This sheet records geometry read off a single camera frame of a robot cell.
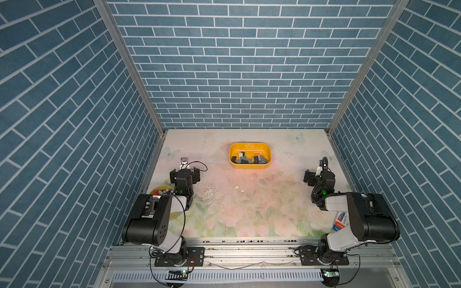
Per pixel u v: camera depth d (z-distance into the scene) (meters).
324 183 0.72
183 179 0.71
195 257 0.73
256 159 1.02
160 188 0.80
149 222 0.44
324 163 0.80
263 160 1.02
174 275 0.72
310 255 0.74
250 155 1.07
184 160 0.81
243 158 1.05
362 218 0.46
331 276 0.73
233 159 1.05
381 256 0.75
